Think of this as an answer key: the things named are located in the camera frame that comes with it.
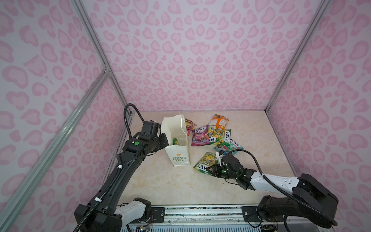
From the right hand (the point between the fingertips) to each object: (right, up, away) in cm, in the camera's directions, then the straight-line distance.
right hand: (207, 170), depth 83 cm
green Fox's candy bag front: (+2, +5, +4) cm, 7 cm away
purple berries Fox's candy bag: (-3, +18, +16) cm, 24 cm away
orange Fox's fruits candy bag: (-10, +25, +24) cm, 36 cm away
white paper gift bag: (-19, +24, +3) cm, 31 cm away
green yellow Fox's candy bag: (+10, +18, +17) cm, 27 cm away
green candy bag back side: (-19, +15, +6) cm, 25 cm away
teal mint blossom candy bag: (+16, +11, +12) cm, 23 cm away
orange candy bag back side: (+13, +28, +27) cm, 41 cm away
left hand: (-22, +18, -6) cm, 29 cm away
